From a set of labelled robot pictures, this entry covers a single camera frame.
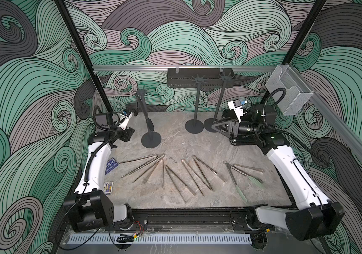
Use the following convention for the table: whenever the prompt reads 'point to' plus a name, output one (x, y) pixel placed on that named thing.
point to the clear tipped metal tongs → (249, 168)
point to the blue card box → (111, 164)
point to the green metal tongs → (253, 181)
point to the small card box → (108, 188)
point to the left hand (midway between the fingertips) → (126, 126)
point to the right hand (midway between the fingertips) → (211, 127)
